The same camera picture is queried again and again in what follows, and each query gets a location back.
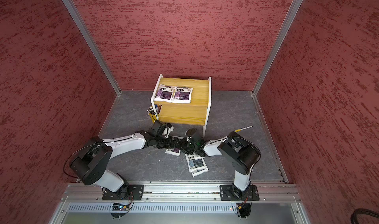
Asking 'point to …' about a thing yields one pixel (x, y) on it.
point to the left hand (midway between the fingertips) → (175, 148)
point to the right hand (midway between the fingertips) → (175, 150)
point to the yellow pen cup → (154, 111)
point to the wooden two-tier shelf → (197, 112)
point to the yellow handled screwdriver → (240, 130)
